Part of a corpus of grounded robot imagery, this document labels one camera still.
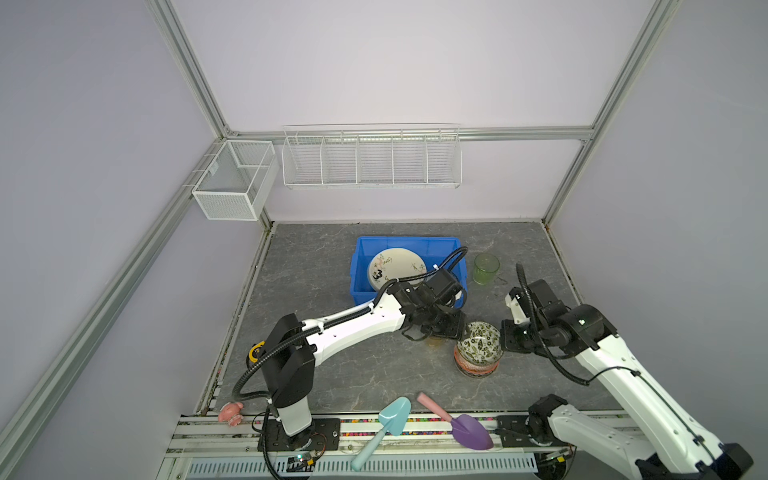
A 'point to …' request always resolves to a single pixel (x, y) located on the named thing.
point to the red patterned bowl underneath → (473, 370)
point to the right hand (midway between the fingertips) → (503, 341)
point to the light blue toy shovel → (393, 417)
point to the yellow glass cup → (434, 342)
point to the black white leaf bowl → (482, 343)
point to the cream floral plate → (389, 264)
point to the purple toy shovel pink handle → (466, 429)
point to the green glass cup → (486, 266)
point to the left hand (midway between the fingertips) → (462, 340)
